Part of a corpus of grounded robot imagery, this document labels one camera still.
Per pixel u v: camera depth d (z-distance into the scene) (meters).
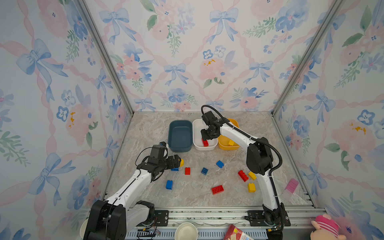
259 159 0.57
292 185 0.84
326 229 0.66
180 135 1.04
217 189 0.82
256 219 0.73
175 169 0.89
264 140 0.58
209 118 0.78
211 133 0.83
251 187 0.83
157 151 0.66
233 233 0.67
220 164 0.93
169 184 0.84
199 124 1.06
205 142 1.00
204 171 0.88
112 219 0.40
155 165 0.65
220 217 0.76
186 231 0.72
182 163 0.91
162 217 0.74
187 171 0.90
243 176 0.86
